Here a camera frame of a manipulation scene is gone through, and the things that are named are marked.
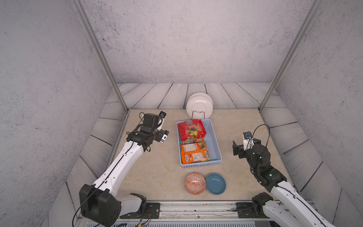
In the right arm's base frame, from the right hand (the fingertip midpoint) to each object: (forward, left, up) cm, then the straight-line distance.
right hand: (244, 139), depth 77 cm
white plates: (+31, +22, -4) cm, 39 cm away
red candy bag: (+14, +29, -9) cm, 33 cm away
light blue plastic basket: (+11, +15, -19) cm, 27 cm away
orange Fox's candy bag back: (-2, +27, -12) cm, 29 cm away
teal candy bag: (+10, +23, -16) cm, 29 cm away
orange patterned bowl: (-17, +27, -20) cm, 37 cm away
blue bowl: (-17, +15, -19) cm, 30 cm away
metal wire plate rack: (+28, +19, -11) cm, 36 cm away
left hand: (+6, +47, +3) cm, 47 cm away
